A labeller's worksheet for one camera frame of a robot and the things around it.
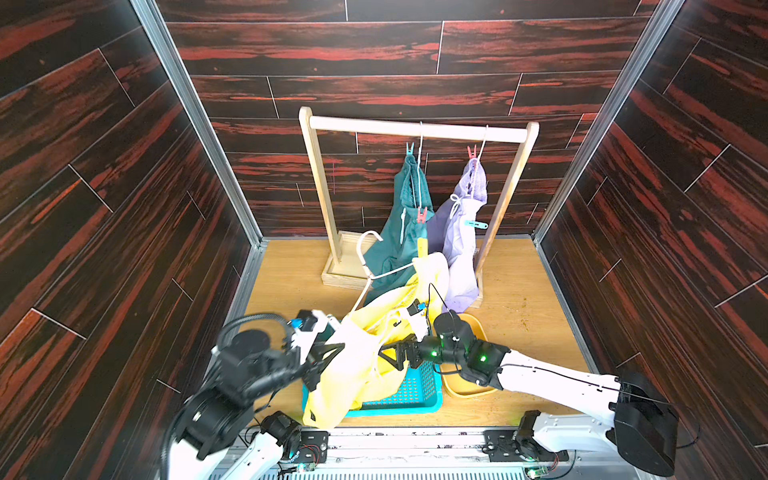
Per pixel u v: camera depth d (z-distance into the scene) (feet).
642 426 1.31
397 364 2.10
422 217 2.24
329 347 1.86
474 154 2.76
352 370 1.89
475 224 2.24
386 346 2.20
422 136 2.17
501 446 2.41
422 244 2.18
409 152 2.79
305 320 1.61
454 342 1.86
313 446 2.41
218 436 1.33
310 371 1.66
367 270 3.61
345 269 3.62
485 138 2.12
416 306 2.17
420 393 2.70
